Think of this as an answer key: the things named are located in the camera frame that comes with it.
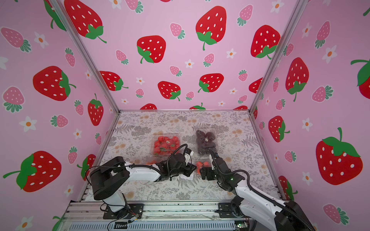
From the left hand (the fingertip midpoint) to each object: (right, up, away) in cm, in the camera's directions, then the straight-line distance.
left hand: (198, 167), depth 84 cm
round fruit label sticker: (-19, +15, +9) cm, 26 cm away
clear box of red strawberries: (-21, +13, +9) cm, 26 cm away
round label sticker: (+6, +16, +9) cm, 19 cm away
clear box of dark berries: (+4, +12, +6) cm, 14 cm away
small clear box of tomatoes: (+1, +1, +3) cm, 4 cm away
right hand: (+4, -2, 0) cm, 4 cm away
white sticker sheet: (-4, -7, +2) cm, 8 cm away
